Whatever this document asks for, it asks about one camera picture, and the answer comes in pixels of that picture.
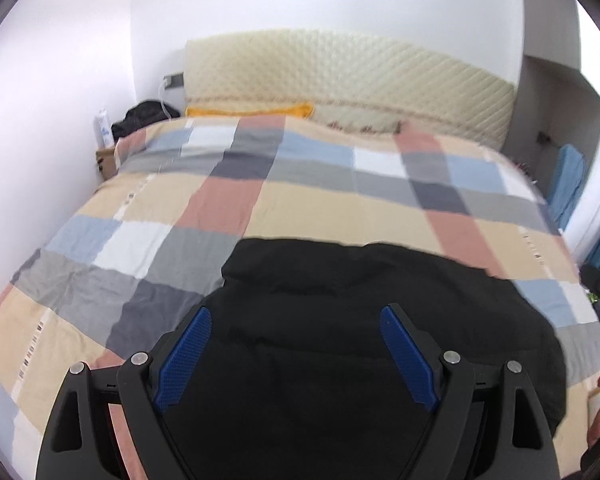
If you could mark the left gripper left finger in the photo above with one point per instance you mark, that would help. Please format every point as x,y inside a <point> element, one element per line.
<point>79,440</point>

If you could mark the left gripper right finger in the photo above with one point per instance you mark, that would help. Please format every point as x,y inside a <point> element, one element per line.
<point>485,422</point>

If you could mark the black garment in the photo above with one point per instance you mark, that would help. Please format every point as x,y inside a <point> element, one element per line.
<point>296,381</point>

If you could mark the blue towel over chair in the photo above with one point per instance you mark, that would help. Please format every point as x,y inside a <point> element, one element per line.
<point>566,185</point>

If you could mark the plaid patchwork bed cover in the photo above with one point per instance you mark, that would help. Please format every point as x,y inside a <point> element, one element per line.
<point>153,238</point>

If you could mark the grey white wardrobe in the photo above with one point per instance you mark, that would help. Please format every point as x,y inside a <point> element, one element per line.
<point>559,93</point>

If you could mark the wooden nightstand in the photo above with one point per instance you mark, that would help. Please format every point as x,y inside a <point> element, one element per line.
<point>106,163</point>

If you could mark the floral beige pillow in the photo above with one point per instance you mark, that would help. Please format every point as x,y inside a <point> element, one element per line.
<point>354,119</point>

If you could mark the white bottle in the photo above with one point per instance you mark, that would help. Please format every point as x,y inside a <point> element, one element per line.
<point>105,138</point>

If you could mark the black bag on nightstand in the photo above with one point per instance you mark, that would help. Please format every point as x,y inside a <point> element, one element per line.
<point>146,113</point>

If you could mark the cream quilted headboard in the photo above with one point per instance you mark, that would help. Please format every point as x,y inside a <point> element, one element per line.
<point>441,94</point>

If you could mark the yellow pillow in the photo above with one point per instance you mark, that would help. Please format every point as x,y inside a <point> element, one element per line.
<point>300,110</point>

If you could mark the black wall charger plug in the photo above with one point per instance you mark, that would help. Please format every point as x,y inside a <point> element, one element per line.
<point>544,139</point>

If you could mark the wall socket left of bed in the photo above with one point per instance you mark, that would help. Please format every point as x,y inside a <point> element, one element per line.
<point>173,81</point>

